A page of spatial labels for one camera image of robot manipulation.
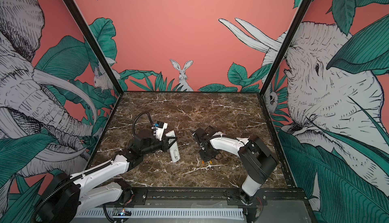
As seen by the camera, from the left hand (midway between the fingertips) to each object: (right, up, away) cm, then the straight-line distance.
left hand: (176, 137), depth 79 cm
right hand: (+16, -13, +8) cm, 22 cm away
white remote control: (-1, -8, +1) cm, 8 cm away
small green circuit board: (-24, -34, -9) cm, 43 cm away
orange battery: (+19, -16, +7) cm, 25 cm away
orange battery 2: (+14, -15, +5) cm, 22 cm away
